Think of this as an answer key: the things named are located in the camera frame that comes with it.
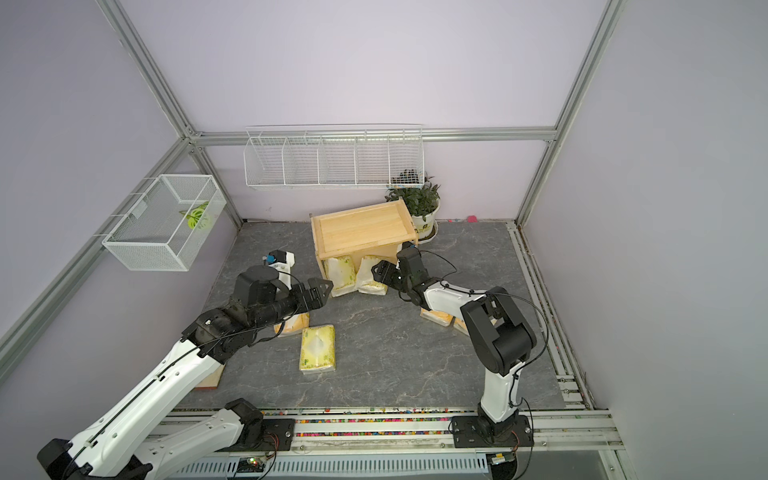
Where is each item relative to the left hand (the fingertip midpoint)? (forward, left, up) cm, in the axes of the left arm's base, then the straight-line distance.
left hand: (320, 290), depth 71 cm
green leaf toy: (+24, +35, +5) cm, 43 cm away
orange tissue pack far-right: (-2, -38, -22) cm, 44 cm away
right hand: (+16, -14, -15) cm, 26 cm away
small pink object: (+47, -54, -26) cm, 76 cm away
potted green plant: (+37, -30, -8) cm, 49 cm away
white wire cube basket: (+24, +45, +3) cm, 51 cm away
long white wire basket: (+50, -1, +4) cm, 50 cm away
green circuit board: (-32, +19, -26) cm, 45 cm away
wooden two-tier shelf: (+23, -14, -4) cm, 27 cm away
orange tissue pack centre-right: (+1, -34, -22) cm, 41 cm away
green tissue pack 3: (+19, -1, -20) cm, 27 cm away
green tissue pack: (-6, +5, -22) cm, 23 cm away
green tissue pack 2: (+15, -10, -19) cm, 26 cm away
